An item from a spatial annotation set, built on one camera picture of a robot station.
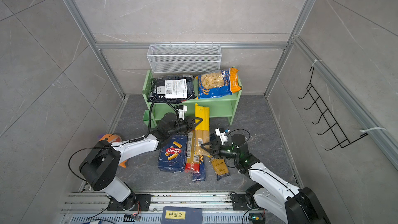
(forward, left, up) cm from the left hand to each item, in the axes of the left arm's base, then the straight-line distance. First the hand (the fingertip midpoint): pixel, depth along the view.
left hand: (203, 117), depth 78 cm
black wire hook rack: (-14, -54, +10) cm, 57 cm away
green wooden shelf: (+20, -16, -16) cm, 30 cm away
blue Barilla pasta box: (-12, +17, -18) cm, 28 cm away
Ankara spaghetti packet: (-20, -8, -20) cm, 30 cm away
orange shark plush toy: (-2, +52, -16) cm, 54 cm away
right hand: (-14, +1, -7) cm, 15 cm away
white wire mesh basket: (+44, +11, +7) cm, 45 cm away
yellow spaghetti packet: (-7, +1, -3) cm, 7 cm away
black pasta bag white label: (+11, +15, +10) cm, 21 cm away
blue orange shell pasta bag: (+16, -8, +9) cm, 20 cm away
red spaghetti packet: (-16, +6, -18) cm, 25 cm away
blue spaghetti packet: (-23, +2, -21) cm, 31 cm away
